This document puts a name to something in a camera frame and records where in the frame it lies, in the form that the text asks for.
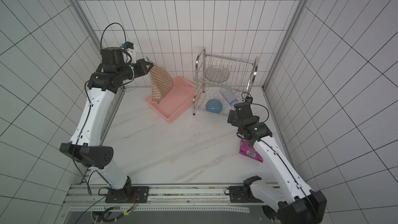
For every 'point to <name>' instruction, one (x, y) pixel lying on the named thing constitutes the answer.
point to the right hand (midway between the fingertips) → (234, 114)
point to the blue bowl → (214, 106)
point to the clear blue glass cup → (229, 96)
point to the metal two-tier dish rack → (221, 83)
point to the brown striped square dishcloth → (162, 83)
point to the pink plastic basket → (179, 103)
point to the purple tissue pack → (246, 149)
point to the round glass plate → (217, 74)
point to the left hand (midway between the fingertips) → (153, 68)
